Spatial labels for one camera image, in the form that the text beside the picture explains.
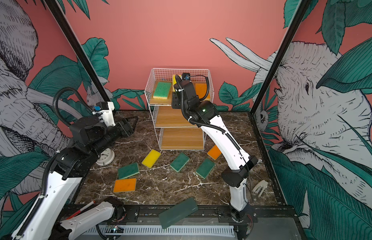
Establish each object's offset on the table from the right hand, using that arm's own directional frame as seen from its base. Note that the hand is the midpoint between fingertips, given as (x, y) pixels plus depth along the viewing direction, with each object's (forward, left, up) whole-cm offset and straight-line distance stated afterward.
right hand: (175, 93), depth 67 cm
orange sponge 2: (-28, +30, -42) cm, 59 cm away
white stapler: (-26, -48, -44) cm, 70 cm away
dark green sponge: (-14, 0, -44) cm, 46 cm away
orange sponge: (-5, -23, -46) cm, 52 cm away
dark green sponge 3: (-20, +30, -43) cm, 56 cm away
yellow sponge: (-11, +18, -43) cm, 48 cm away
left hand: (-14, +16, -1) cm, 21 cm away
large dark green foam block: (-40, -1, -43) cm, 59 cm away
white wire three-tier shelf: (+10, +5, -44) cm, 45 cm away
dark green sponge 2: (-17, -16, -44) cm, 50 cm away
